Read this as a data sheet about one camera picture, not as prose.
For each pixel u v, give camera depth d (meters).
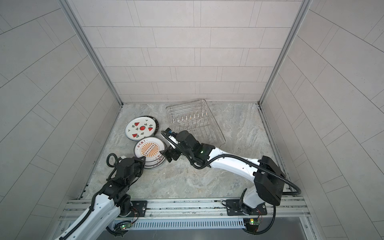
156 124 1.00
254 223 0.68
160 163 0.83
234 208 0.71
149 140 0.89
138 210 0.71
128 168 0.61
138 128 0.99
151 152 0.84
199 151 0.56
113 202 0.55
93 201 0.52
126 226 0.64
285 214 0.72
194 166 0.56
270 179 0.41
